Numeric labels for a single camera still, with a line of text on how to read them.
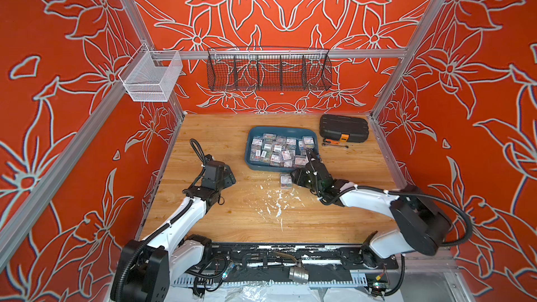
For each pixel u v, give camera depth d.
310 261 0.73
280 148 0.98
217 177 0.66
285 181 0.90
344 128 1.09
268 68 0.97
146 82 0.87
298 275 0.67
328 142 1.05
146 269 0.40
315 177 0.67
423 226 0.43
